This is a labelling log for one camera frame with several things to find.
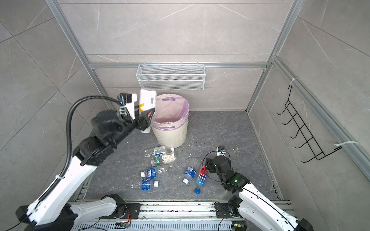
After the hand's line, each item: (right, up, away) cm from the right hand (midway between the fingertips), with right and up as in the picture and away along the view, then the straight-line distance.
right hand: (213, 158), depth 83 cm
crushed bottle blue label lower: (-38, -13, -6) cm, 41 cm away
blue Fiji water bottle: (-7, -9, -3) cm, 12 cm away
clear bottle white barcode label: (-35, +3, +7) cm, 36 cm away
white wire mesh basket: (-27, +53, +18) cm, 62 cm away
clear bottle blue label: (-35, -8, -1) cm, 36 cm away
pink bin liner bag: (-26, +28, +15) cm, 41 cm away
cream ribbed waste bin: (-25, +11, +4) cm, 28 cm away
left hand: (-32, +28, -25) cm, 49 cm away
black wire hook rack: (+41, +18, -15) cm, 47 cm away
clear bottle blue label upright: (-14, -9, -1) cm, 16 cm away
